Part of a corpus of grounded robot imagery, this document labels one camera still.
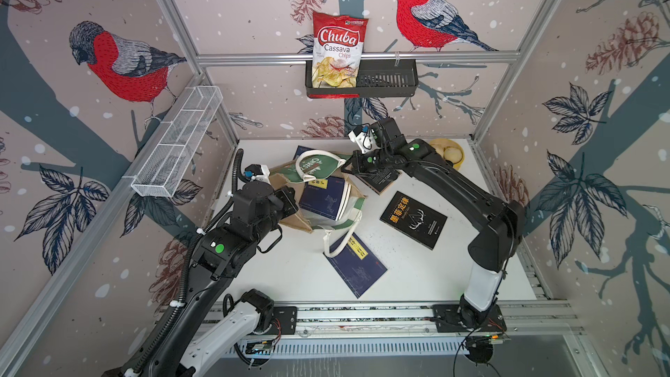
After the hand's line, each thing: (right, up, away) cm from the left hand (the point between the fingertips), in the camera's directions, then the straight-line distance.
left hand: (301, 184), depth 67 cm
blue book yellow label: (+16, -29, +16) cm, 37 cm away
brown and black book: (+27, -1, +37) cm, 45 cm away
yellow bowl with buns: (+57, +10, +42) cm, 71 cm away
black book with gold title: (+37, -15, +26) cm, 48 cm away
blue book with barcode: (-9, +11, +51) cm, 53 cm away
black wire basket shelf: (+25, +41, +40) cm, 62 cm away
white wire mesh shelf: (-41, +15, +15) cm, 46 cm away
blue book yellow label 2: (+6, -5, +15) cm, 17 cm away
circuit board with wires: (-12, -45, +3) cm, 47 cm away
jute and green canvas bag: (+3, +5, +13) cm, 14 cm away
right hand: (+10, +4, +10) cm, 15 cm away
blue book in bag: (+11, -4, +11) cm, 16 cm away
